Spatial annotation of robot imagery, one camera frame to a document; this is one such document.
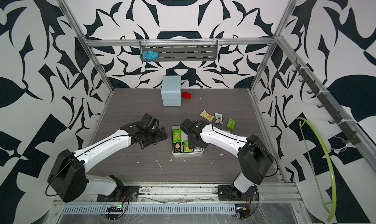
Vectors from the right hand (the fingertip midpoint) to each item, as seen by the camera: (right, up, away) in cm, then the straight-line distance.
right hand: (192, 143), depth 85 cm
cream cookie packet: (+9, +15, +18) cm, 25 cm away
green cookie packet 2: (-4, -4, +1) cm, 5 cm away
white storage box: (0, -7, +1) cm, 7 cm away
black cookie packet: (-8, -3, +2) cm, 9 cm away
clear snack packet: (+3, -4, +1) cm, 5 cm away
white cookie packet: (+18, +14, +17) cm, 29 cm away
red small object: (-4, +29, +30) cm, 41 cm away
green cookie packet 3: (+26, +9, +14) cm, 31 cm away
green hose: (+46, -15, -35) cm, 60 cm away
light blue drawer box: (-14, +31, +13) cm, 36 cm away
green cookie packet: (-10, +3, +6) cm, 12 cm away
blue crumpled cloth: (-26, +53, +6) cm, 59 cm away
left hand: (-19, +4, 0) cm, 19 cm away
